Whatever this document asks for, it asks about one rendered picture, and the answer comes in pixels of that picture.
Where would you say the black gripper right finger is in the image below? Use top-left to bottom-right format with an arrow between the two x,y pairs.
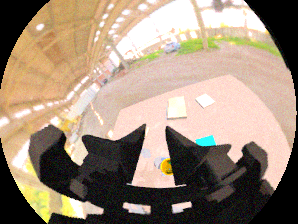
165,125 -> 233,186

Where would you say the yellow plastic cup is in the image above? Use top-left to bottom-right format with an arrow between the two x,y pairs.
161,159 -> 173,176

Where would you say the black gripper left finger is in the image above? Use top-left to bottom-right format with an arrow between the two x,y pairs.
81,124 -> 146,184

